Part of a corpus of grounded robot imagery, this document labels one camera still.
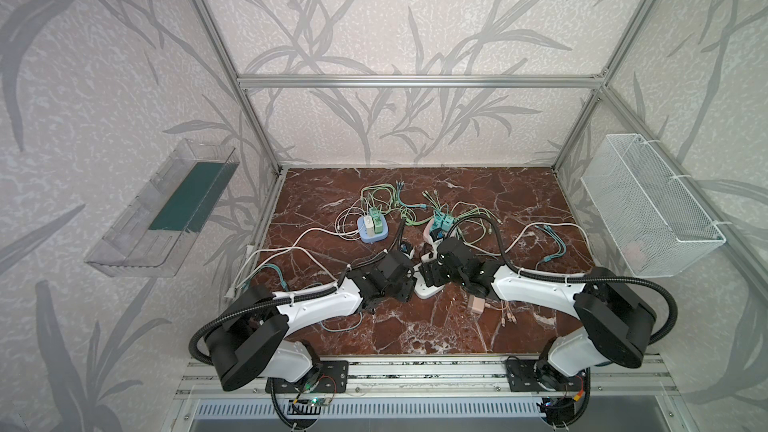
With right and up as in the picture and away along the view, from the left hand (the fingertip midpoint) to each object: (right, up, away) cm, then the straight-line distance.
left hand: (412, 272), depth 86 cm
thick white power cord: (-40, +3, +10) cm, 42 cm away
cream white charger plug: (-13, +13, +8) cm, 20 cm away
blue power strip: (-16, +11, +11) cm, 22 cm away
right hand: (+5, +5, +3) cm, 8 cm away
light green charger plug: (-11, +15, +8) cm, 20 cm away
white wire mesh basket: (+52, +16, -24) cm, 59 cm away
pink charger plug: (+19, -8, -2) cm, 20 cm away
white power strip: (+3, -5, 0) cm, 6 cm away
